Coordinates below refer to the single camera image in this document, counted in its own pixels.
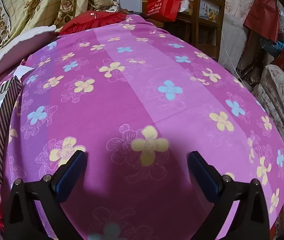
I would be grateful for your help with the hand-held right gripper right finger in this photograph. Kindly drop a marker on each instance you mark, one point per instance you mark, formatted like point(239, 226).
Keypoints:
point(204, 177)

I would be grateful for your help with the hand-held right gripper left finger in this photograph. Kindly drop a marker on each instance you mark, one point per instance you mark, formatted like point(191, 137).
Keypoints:
point(68, 173)

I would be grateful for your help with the white tray with striped rim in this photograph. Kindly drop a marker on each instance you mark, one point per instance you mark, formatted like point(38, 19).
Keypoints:
point(4, 130)

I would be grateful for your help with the floral sofa cover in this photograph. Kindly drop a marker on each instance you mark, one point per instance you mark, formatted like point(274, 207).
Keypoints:
point(276, 100)

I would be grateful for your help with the white paper sheet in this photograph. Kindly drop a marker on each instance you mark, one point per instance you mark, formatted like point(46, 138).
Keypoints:
point(24, 71)

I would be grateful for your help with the pink floral bedsheet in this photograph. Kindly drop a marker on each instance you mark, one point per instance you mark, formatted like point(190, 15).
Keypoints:
point(137, 85)

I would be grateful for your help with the white and pink pillow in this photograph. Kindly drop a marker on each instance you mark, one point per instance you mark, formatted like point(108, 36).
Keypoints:
point(12, 52)

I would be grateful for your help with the blue cloth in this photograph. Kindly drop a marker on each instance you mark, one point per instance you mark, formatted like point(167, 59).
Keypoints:
point(273, 46)

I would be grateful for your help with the red frilled pillow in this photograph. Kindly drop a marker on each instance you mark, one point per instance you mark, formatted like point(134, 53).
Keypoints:
point(89, 22)

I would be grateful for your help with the wooden chair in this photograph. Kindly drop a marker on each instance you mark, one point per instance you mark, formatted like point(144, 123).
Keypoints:
point(196, 17)

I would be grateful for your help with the beige floral blanket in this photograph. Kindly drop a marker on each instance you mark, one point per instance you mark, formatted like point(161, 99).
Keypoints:
point(39, 2)

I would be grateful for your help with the red hanging cloth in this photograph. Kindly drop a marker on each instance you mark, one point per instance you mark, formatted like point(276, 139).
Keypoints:
point(261, 12)

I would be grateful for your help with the red shopping bag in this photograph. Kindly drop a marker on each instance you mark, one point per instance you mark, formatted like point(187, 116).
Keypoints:
point(165, 3)

